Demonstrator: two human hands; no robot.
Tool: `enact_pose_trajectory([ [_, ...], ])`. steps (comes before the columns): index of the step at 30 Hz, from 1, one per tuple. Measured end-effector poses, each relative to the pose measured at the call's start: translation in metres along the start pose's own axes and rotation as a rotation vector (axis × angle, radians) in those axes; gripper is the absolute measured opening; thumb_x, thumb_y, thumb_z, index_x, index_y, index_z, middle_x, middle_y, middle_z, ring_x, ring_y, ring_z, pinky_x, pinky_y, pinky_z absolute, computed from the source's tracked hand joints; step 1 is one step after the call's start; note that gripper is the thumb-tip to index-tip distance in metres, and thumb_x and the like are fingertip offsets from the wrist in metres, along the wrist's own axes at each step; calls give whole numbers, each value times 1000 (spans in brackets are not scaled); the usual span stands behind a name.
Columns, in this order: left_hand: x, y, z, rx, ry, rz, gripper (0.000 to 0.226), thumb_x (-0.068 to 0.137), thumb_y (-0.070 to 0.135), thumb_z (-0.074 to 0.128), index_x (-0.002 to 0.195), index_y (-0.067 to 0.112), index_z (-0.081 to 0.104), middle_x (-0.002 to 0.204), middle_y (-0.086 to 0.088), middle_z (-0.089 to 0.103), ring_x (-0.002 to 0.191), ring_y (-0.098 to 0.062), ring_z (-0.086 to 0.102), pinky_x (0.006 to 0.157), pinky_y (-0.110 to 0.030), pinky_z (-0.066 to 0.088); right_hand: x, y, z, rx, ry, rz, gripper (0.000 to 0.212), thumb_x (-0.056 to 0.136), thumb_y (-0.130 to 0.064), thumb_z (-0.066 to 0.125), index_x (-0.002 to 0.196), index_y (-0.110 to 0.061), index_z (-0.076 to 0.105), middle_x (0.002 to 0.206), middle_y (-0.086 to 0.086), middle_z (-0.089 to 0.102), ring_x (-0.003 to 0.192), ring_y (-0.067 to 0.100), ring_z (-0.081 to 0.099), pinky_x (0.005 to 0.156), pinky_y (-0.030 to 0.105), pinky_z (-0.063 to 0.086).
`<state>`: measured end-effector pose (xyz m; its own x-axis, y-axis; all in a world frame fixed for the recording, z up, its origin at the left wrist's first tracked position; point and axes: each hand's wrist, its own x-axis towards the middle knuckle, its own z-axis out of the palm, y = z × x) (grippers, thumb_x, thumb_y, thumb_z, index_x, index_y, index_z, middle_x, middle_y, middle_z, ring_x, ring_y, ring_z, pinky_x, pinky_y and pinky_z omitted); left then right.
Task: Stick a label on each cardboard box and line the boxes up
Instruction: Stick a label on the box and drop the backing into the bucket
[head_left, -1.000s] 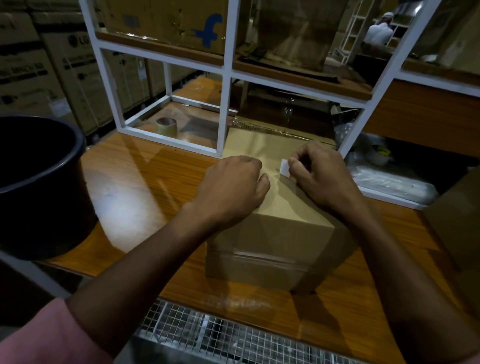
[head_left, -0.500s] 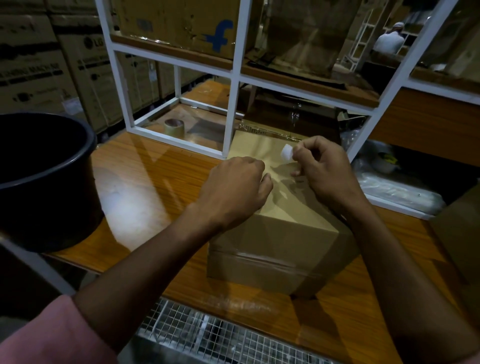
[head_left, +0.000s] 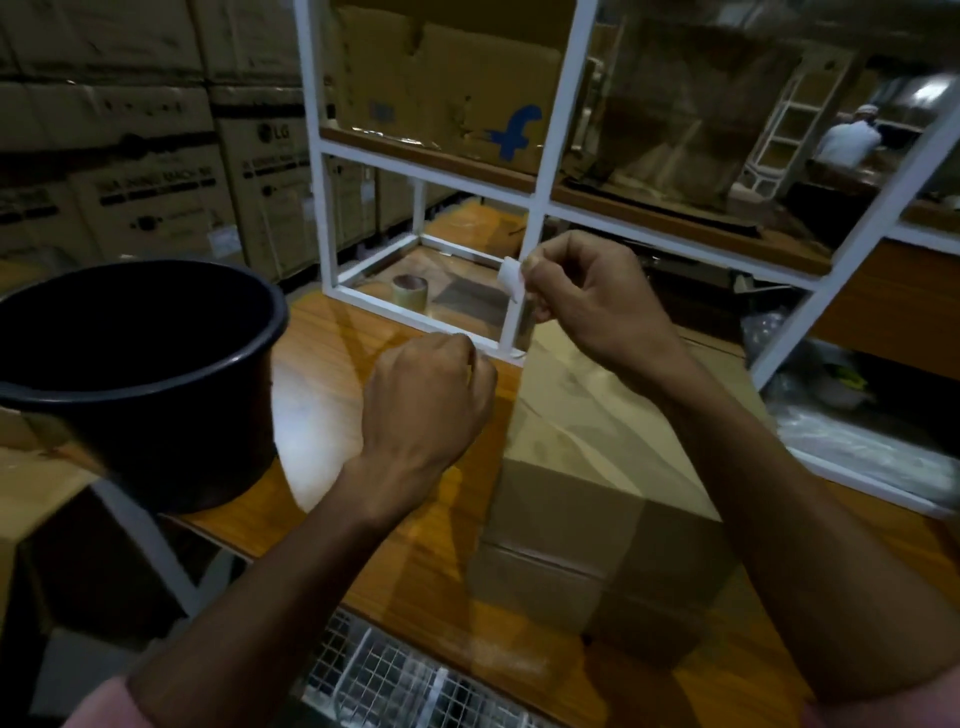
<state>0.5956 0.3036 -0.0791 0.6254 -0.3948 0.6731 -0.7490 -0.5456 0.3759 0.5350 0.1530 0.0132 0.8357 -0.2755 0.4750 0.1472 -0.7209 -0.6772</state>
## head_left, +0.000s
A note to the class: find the white metal rack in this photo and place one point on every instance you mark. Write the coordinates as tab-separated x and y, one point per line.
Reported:
799	120

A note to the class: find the black plastic bucket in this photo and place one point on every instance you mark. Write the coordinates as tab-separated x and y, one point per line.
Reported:
150	375

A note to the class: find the person's right thumb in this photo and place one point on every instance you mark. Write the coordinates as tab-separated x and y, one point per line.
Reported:
536	291

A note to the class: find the pink left sleeve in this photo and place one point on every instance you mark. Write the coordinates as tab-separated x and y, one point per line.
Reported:
105	705

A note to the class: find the clear plastic bags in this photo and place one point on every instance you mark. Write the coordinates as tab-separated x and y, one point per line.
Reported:
840	405

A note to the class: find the pink sleeve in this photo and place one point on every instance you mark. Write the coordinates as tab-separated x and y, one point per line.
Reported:
892	701
105	705

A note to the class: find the small white tape tab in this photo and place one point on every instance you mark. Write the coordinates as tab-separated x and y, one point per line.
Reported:
510	277

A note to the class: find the person's left hand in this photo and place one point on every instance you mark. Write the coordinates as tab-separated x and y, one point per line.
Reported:
420	409

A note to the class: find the brown packing tape roll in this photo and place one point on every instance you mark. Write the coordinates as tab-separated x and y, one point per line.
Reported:
410	292

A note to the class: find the stack of printed cardboard cartons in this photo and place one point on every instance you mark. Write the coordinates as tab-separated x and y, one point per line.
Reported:
142	127

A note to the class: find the cardboard box with blue print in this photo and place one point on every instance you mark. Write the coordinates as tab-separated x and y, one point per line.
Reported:
465	82

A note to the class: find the person's right hand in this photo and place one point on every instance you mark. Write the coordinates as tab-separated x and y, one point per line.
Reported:
607	307

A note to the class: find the pink right sleeve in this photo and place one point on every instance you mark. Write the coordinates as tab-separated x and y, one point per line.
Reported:
892	701

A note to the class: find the person's left forearm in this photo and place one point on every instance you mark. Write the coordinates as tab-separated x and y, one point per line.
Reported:
285	585

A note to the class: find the plain brown cardboard box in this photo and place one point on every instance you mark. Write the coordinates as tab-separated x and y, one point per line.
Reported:
600	495

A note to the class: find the open tan cardboard box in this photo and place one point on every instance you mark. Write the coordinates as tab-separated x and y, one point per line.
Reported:
37	510

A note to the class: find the flattened dark brown cardboard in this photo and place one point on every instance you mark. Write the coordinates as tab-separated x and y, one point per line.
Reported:
675	120

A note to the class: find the person's right forearm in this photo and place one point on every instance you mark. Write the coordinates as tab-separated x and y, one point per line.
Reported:
795	525

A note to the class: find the person's left fingers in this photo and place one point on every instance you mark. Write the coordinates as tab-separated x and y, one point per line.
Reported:
480	371

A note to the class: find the white metal shelf frame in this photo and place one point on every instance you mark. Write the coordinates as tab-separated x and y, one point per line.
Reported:
551	112

